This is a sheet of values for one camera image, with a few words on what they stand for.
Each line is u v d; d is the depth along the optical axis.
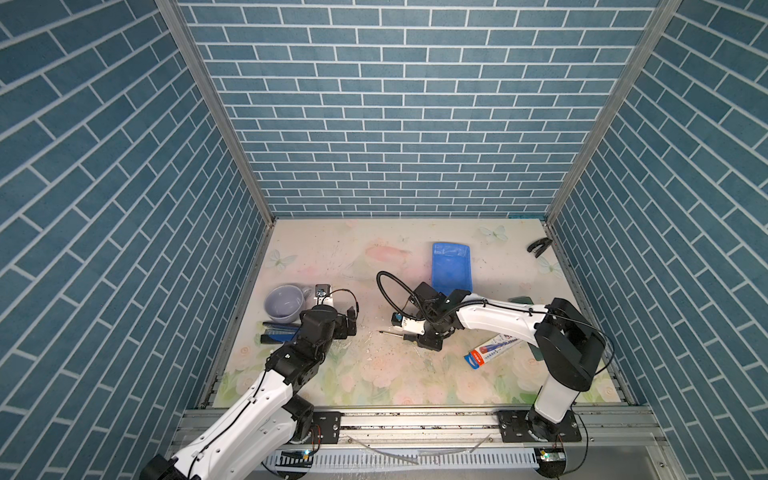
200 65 0.79
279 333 0.89
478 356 0.84
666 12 0.71
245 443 0.47
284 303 0.93
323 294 0.69
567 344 0.47
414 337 0.79
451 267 1.07
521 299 0.98
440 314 0.64
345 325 0.73
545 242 1.13
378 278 0.74
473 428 0.75
